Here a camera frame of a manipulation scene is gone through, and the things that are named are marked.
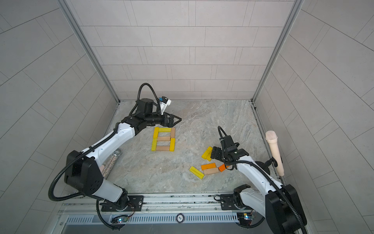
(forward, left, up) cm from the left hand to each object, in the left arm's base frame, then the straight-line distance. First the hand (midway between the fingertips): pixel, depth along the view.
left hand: (178, 117), depth 78 cm
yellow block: (+2, +17, -22) cm, 28 cm away
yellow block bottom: (-6, +5, -22) cm, 23 cm away
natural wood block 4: (-21, -18, -22) cm, 36 cm away
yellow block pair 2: (-14, -18, -22) cm, 31 cm away
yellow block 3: (-6, +17, -23) cm, 29 cm away
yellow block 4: (-23, -11, -21) cm, 32 cm away
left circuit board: (-43, +25, -21) cm, 54 cm away
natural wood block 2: (+4, +6, -22) cm, 23 cm away
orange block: (-18, -18, -23) cm, 34 cm away
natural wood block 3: (-6, +11, -24) cm, 28 cm away
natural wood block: (-1, +11, -22) cm, 24 cm away
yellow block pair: (-11, -16, -22) cm, 29 cm away
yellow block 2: (+6, +11, -21) cm, 25 cm away
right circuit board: (-42, -33, -23) cm, 58 cm away
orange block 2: (-19, -25, -23) cm, 39 cm away
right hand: (-12, -22, -20) cm, 32 cm away
